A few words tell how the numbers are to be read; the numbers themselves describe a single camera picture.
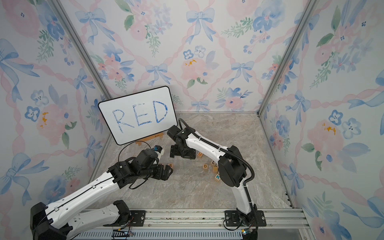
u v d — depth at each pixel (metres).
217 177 0.85
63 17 0.72
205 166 0.89
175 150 0.78
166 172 0.67
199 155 0.58
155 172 0.66
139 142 0.98
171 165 0.92
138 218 0.74
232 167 0.50
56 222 0.39
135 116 0.92
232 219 0.73
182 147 0.72
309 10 0.69
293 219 0.76
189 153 0.77
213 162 0.90
